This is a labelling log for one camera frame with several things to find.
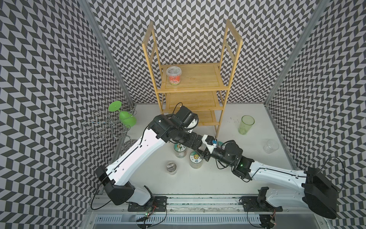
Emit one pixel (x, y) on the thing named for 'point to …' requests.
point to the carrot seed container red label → (180, 150)
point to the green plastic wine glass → (128, 119)
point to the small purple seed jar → (171, 168)
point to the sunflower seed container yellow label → (195, 160)
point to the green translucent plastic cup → (247, 122)
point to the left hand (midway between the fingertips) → (192, 144)
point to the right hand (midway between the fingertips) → (195, 143)
